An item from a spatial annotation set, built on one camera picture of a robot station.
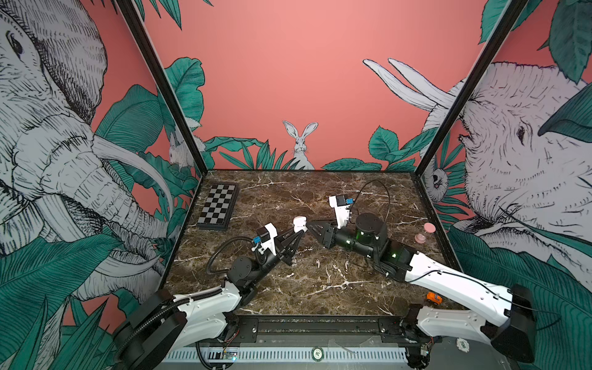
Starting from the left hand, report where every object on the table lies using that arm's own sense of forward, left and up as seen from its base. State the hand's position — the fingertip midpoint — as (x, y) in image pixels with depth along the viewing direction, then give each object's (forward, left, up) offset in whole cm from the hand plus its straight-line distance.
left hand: (301, 229), depth 66 cm
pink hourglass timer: (+10, -52, -20) cm, 56 cm away
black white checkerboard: (+27, +36, -25) cm, 51 cm away
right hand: (0, -1, +3) cm, 3 cm away
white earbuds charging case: (+1, +1, +1) cm, 2 cm away
